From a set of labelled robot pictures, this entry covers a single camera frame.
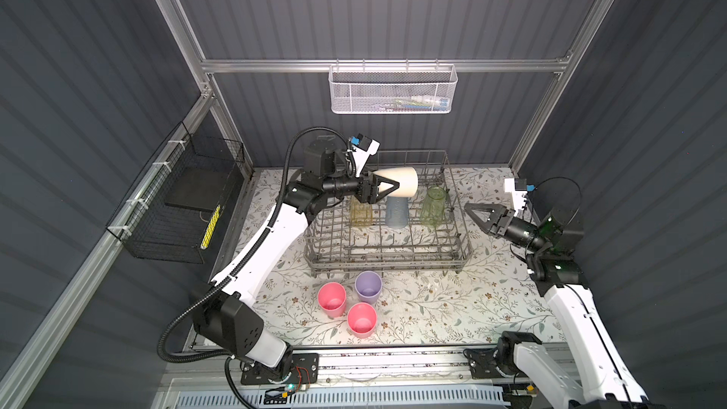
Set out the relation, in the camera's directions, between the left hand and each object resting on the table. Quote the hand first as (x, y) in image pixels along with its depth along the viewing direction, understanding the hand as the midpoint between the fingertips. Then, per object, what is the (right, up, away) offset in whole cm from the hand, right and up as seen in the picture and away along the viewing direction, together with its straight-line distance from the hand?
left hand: (397, 184), depth 67 cm
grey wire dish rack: (+10, -15, +35) cm, 39 cm away
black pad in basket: (-53, -1, +8) cm, 53 cm away
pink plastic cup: (-18, -34, +17) cm, 42 cm away
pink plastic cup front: (-9, -39, +14) cm, 42 cm away
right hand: (+17, -7, -2) cm, 18 cm away
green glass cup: (+15, -8, +27) cm, 32 cm away
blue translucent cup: (+2, -8, +26) cm, 28 cm away
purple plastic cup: (-7, -31, +20) cm, 37 cm away
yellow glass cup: (-10, -9, +29) cm, 32 cm away
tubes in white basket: (+10, +28, +25) cm, 39 cm away
